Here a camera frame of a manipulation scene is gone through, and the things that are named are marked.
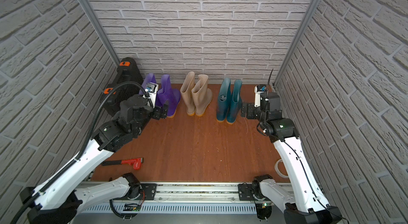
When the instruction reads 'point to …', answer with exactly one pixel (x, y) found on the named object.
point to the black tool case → (128, 70)
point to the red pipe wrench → (136, 163)
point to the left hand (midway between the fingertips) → (159, 95)
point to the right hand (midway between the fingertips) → (254, 104)
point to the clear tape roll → (277, 171)
